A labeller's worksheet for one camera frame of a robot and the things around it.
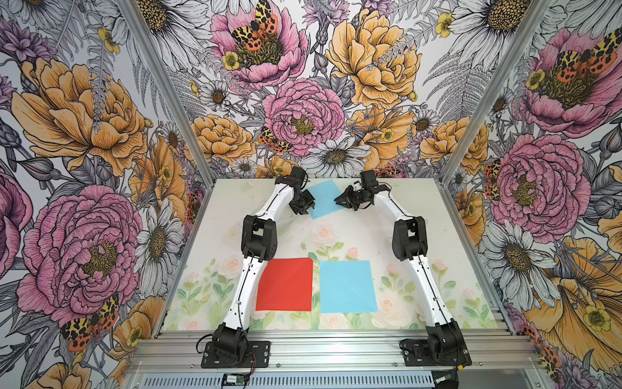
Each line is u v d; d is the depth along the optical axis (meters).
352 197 1.05
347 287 0.90
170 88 0.88
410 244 0.76
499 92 0.89
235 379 0.70
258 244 0.70
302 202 0.97
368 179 0.98
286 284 0.90
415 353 0.73
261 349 0.76
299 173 0.94
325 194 1.13
